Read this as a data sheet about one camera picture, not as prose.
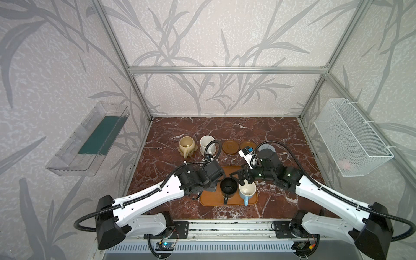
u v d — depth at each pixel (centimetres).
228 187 85
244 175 65
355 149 61
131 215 41
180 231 74
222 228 75
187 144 101
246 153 66
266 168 61
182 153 94
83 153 63
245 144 105
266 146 104
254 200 81
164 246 71
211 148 101
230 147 104
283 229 73
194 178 50
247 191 85
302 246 75
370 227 39
